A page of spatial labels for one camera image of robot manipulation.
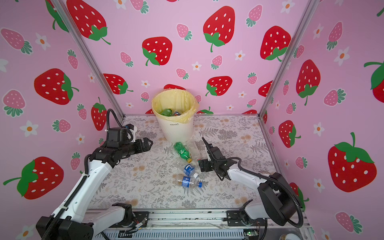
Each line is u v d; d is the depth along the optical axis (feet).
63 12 2.26
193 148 3.32
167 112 3.19
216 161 2.21
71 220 1.25
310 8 2.27
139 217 2.46
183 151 3.05
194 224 2.40
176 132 3.04
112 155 1.71
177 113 3.12
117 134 1.87
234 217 2.41
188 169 2.81
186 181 2.68
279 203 1.39
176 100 3.33
